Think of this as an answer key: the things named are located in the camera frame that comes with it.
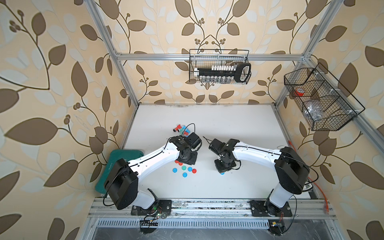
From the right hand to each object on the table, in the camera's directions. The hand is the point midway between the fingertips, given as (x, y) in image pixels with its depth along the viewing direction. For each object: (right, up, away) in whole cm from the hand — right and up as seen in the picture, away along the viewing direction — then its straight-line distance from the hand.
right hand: (221, 170), depth 84 cm
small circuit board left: (-36, -21, -16) cm, 45 cm away
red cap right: (-16, -1, +2) cm, 16 cm away
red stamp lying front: (-29, +22, +20) cm, 41 cm away
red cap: (-24, +2, +4) cm, 24 cm away
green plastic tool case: (-64, +7, +5) cm, 64 cm away
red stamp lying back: (-27, +24, +21) cm, 42 cm away
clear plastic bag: (+42, +33, -14) cm, 55 cm away
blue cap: (-18, -1, +3) cm, 19 cm away
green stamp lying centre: (-25, +21, +20) cm, 39 cm away
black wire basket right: (+50, +36, -12) cm, 63 cm away
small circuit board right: (+24, -22, -14) cm, 36 cm away
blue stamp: (+1, -2, +1) cm, 3 cm away
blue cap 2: (-27, -1, +3) cm, 28 cm away
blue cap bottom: (-21, -3, +2) cm, 22 cm away
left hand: (-18, +7, -3) cm, 20 cm away
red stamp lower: (-22, +19, +18) cm, 35 cm away
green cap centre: (-22, 0, +4) cm, 22 cm away
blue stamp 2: (-21, +21, +21) cm, 36 cm away
